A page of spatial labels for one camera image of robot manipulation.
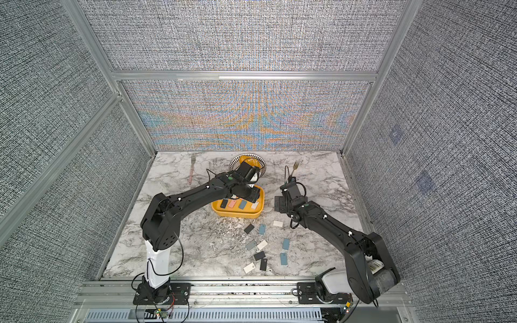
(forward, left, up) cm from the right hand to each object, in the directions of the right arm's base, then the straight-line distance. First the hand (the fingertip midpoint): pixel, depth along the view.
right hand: (287, 195), depth 89 cm
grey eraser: (-18, +16, -10) cm, 26 cm away
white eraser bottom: (-27, +17, -10) cm, 34 cm away
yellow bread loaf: (+24, +17, -4) cm, 30 cm away
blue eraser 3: (-17, +1, -12) cm, 21 cm away
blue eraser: (+1, +21, -10) cm, 23 cm away
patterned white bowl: (+27, +26, -10) cm, 39 cm away
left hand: (+2, +13, -1) cm, 13 cm away
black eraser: (+2, +30, -10) cm, 32 cm away
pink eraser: (+2, +26, -10) cm, 28 cm away
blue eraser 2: (-11, +11, -10) cm, 19 cm away
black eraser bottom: (-26, +11, -9) cm, 30 cm away
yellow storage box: (-1, +22, -11) cm, 25 cm away
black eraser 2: (-11, +17, -10) cm, 23 cm away
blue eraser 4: (-23, +3, -9) cm, 25 cm away
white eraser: (0, +15, -10) cm, 18 cm away
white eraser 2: (-8, +4, -11) cm, 14 cm away
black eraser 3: (-22, +13, -11) cm, 28 cm away
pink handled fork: (+31, +51, -12) cm, 61 cm away
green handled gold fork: (+26, -8, -11) cm, 29 cm away
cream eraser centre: (-18, +12, -10) cm, 24 cm away
